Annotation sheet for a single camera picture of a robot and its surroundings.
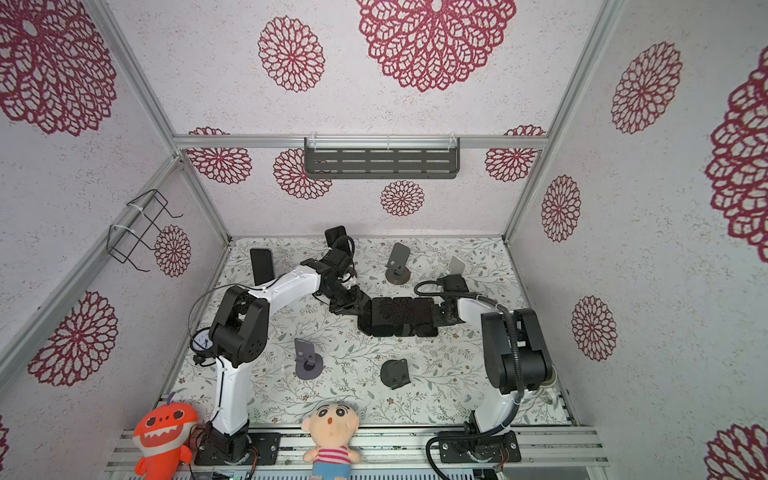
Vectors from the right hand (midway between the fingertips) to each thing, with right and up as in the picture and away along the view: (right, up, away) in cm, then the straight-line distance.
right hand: (442, 313), depth 98 cm
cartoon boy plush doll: (-31, -22, -30) cm, 48 cm away
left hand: (-26, 0, -5) cm, 26 cm away
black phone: (-7, -1, -3) cm, 7 cm away
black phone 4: (-37, +26, +3) cm, 45 cm away
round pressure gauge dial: (-75, -7, -8) cm, 75 cm away
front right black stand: (-16, -13, -19) cm, 28 cm away
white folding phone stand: (+5, +15, +2) cm, 16 cm away
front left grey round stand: (-41, -12, -14) cm, 45 cm away
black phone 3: (-25, -2, -3) cm, 25 cm away
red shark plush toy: (-71, -24, -30) cm, 80 cm away
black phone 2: (-13, -1, -2) cm, 13 cm away
